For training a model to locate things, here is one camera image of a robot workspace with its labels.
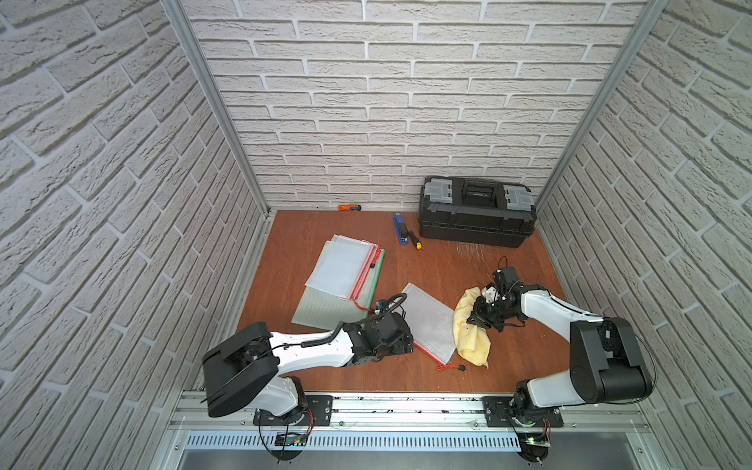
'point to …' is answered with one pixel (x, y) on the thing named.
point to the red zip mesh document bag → (433, 325)
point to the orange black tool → (346, 208)
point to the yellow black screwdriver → (418, 244)
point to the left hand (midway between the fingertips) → (409, 339)
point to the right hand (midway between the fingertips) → (471, 319)
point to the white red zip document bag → (340, 267)
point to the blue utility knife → (401, 228)
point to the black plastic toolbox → (476, 211)
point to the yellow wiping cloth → (472, 343)
